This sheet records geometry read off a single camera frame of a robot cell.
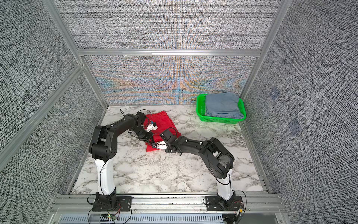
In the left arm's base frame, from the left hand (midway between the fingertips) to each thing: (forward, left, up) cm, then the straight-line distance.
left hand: (154, 141), depth 95 cm
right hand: (+1, -10, +2) cm, 10 cm away
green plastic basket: (+27, -36, -1) cm, 45 cm away
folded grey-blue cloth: (+26, -53, +5) cm, 59 cm away
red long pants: (+17, -6, -4) cm, 18 cm away
